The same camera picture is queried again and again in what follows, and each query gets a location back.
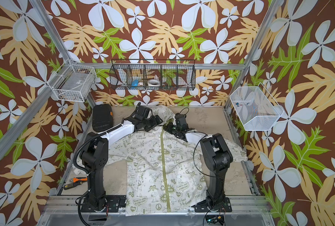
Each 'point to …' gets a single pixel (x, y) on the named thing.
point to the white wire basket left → (73, 83)
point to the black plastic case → (102, 117)
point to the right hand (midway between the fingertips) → (163, 126)
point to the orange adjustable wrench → (75, 179)
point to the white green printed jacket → (164, 171)
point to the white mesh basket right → (256, 108)
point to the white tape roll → (154, 83)
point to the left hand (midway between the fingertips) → (160, 120)
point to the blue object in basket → (134, 83)
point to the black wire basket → (153, 74)
